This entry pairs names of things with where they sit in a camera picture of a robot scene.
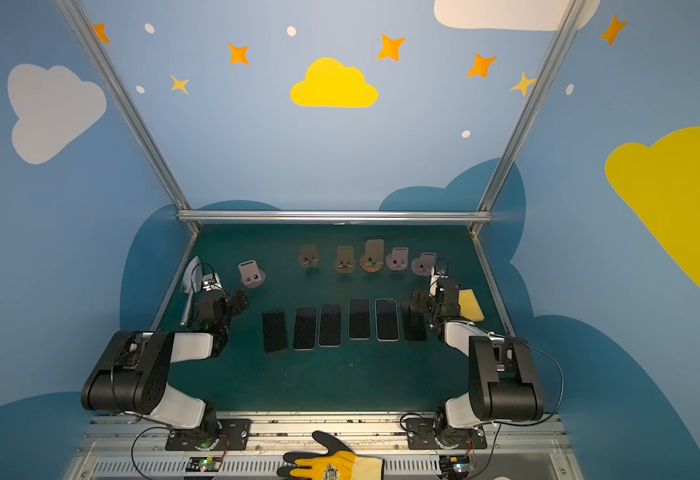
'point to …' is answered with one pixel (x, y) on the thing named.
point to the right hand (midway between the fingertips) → (433, 287)
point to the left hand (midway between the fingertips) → (231, 291)
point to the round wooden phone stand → (374, 259)
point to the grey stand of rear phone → (308, 256)
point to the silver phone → (305, 328)
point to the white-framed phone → (386, 319)
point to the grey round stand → (251, 275)
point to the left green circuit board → (203, 464)
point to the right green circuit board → (454, 467)
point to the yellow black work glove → (336, 463)
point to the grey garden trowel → (191, 283)
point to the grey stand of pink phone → (345, 262)
